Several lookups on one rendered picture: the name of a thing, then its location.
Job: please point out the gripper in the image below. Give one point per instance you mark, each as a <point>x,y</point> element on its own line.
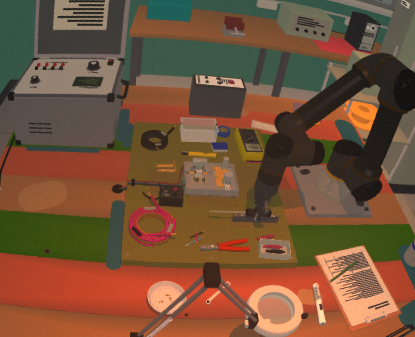
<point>259,213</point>

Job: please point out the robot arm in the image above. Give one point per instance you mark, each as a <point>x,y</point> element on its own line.
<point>333,105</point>

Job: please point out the dark grey screwdriver rest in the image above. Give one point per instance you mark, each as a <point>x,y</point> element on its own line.
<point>239,219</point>

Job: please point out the red test clip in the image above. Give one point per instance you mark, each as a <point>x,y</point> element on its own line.
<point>265,237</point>
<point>275,249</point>

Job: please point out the grey T-bar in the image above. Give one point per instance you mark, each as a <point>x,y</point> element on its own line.
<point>230,180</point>

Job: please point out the orange shorting bridge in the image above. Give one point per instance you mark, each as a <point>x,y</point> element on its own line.
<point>219,175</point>

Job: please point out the grey terminal block body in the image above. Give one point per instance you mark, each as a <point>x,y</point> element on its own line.
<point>204,187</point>

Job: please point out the thin test probes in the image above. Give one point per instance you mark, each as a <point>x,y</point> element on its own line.
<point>194,238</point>

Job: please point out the grey clamp knob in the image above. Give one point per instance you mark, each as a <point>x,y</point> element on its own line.
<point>197,170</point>

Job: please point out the red block on grey base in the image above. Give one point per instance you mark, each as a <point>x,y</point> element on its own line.
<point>235,24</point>

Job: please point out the grey test set case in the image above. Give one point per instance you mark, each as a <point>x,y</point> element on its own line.
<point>63,112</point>

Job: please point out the grey parts tray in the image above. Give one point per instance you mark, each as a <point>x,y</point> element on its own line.
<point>263,256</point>

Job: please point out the olive work mat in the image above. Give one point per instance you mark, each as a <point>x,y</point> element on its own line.
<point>211,231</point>

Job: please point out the yellow multimeter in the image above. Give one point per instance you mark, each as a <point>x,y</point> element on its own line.
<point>250,143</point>

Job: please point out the blue pad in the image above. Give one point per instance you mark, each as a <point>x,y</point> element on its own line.
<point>220,146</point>

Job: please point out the white ruler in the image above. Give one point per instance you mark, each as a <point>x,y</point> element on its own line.
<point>262,125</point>

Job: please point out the blue tape roll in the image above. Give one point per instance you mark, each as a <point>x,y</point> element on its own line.
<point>224,130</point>

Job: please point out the small black box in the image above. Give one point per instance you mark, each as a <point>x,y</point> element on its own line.
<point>170,197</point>

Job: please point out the small white spanner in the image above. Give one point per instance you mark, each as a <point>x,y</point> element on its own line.
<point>216,293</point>

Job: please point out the clear plastic box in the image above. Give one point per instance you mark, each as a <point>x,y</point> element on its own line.
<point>198,130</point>

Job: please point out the green pencil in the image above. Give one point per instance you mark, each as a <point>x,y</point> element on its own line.
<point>344,271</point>

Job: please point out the orange comb links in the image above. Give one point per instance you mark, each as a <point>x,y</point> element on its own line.
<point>165,167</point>

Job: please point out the white marker pen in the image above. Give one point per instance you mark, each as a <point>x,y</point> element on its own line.
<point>319,303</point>

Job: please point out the white magnifier lamp head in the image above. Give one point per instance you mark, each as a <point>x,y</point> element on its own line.
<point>263,326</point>

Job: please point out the dark grey instrument box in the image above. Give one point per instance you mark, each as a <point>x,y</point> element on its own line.
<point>216,101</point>

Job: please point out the clipboard with paper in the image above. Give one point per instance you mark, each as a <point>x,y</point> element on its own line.
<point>358,291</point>

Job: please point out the white round dish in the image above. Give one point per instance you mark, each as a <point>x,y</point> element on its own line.
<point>165,298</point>

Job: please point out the orange reel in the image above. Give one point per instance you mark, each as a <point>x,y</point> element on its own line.
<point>363,114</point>

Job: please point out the red folder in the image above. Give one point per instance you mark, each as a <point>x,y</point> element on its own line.
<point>333,47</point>

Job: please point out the wooden table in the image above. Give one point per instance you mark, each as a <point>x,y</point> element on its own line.
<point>193,30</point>

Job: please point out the pale green instrument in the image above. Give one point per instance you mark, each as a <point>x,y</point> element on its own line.
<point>305,22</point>

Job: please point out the black box with panel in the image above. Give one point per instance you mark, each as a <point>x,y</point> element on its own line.
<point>362,31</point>

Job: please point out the grey green cabinet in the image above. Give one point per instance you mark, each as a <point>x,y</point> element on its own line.
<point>407,35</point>

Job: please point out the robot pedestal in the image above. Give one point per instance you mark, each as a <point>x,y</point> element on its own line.
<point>319,200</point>

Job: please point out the white wall plate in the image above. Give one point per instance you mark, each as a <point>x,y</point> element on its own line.
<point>267,4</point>

